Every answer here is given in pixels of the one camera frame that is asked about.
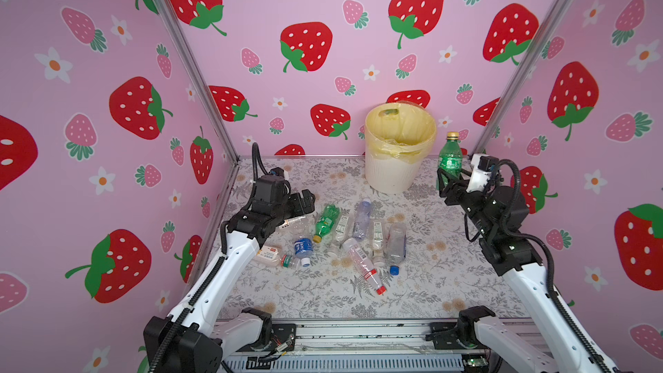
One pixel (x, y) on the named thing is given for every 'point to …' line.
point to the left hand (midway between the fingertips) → (303, 198)
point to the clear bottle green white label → (378, 242)
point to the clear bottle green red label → (270, 255)
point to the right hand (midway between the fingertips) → (447, 168)
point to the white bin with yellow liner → (397, 135)
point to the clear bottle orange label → (301, 226)
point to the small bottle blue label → (304, 250)
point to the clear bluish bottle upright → (363, 223)
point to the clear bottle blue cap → (394, 236)
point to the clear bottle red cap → (363, 264)
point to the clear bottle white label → (344, 230)
